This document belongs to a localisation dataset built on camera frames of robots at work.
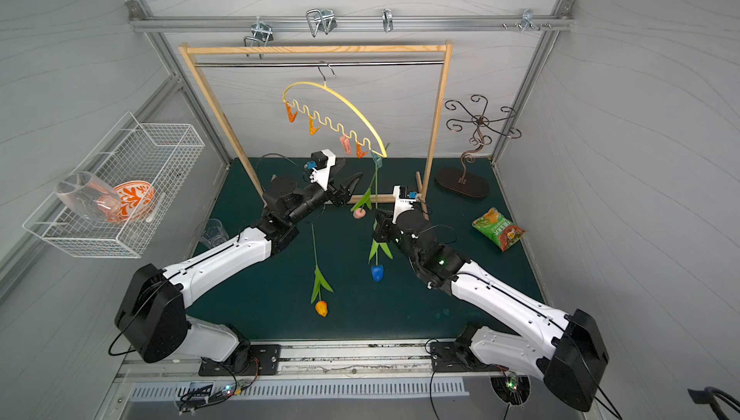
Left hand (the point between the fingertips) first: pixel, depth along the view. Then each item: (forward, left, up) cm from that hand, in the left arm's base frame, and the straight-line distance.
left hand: (353, 167), depth 71 cm
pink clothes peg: (+11, +3, -2) cm, 11 cm away
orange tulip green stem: (-16, +12, -33) cm, 39 cm away
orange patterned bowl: (-10, +51, -1) cm, 52 cm away
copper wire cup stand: (+24, -39, -33) cm, 57 cm away
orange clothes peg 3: (+8, -1, -3) cm, 9 cm away
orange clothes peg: (+26, +23, -3) cm, 35 cm away
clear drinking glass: (-2, +49, -31) cm, 58 cm away
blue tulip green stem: (-14, -6, -15) cm, 21 cm away
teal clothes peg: (+4, -6, -1) cm, 7 cm away
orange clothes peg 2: (+19, +14, -3) cm, 24 cm away
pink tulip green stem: (+3, -2, -19) cm, 19 cm away
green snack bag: (+2, -47, -31) cm, 56 cm away
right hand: (-6, -6, -9) cm, 13 cm away
